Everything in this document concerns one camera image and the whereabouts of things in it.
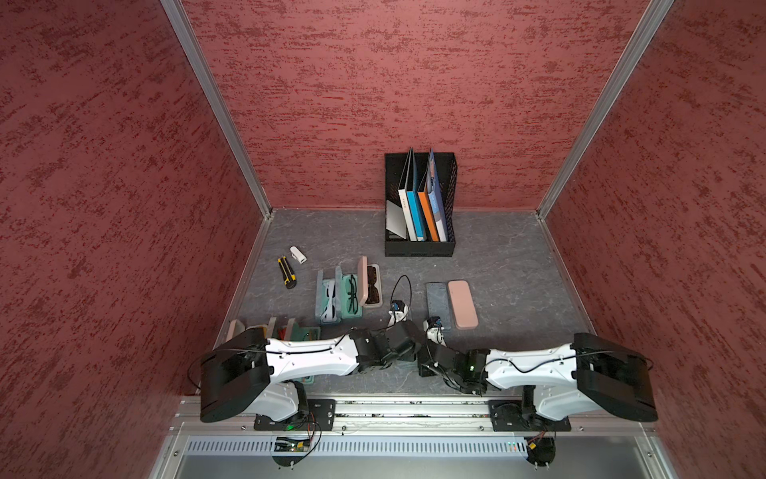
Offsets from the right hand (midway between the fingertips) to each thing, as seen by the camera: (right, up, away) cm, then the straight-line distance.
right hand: (418, 362), depth 83 cm
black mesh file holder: (+13, +62, +26) cm, 68 cm away
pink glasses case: (+15, +14, +9) cm, 23 cm away
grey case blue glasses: (+7, +16, +10) cm, 21 cm away
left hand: (-2, +5, -2) cm, 6 cm away
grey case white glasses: (-28, +17, +10) cm, 34 cm away
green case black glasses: (-21, +14, +8) cm, 26 cm away
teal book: (0, +47, +5) cm, 47 cm away
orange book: (+3, +46, +5) cm, 47 cm away
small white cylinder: (-41, +30, +20) cm, 55 cm away
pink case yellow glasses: (-52, +11, -1) cm, 53 cm away
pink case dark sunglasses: (-15, +20, +15) cm, 29 cm away
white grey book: (-4, +50, +2) cm, 50 cm away
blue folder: (+5, +49, +2) cm, 50 cm away
